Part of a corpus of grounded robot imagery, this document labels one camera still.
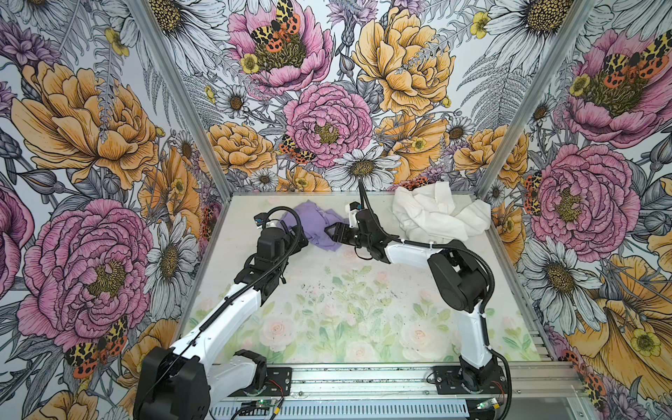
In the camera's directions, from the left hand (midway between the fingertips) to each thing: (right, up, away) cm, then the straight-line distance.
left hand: (291, 238), depth 84 cm
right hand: (+12, 0, +11) cm, 16 cm away
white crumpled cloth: (+51, +9, +25) cm, 58 cm away
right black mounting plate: (+46, -39, -10) cm, 61 cm away
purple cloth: (+5, +6, +21) cm, 22 cm away
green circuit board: (-4, -43, -13) cm, 45 cm away
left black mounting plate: (-1, -39, -10) cm, 40 cm away
